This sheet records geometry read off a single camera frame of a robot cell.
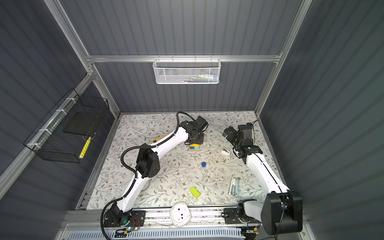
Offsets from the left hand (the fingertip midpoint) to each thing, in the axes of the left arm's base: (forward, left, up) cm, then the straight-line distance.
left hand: (199, 140), depth 95 cm
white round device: (-40, +13, -5) cm, 42 cm away
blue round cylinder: (-14, -1, -7) cm, 15 cm away
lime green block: (-29, +5, -8) cm, 31 cm away
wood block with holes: (-3, +4, -7) cm, 8 cm away
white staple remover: (-6, -16, -6) cm, 18 cm away
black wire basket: (-6, +67, +21) cm, 71 cm away
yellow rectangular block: (-8, +4, +6) cm, 11 cm away
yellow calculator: (+8, +28, -7) cm, 30 cm away
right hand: (-4, -18, +11) cm, 21 cm away
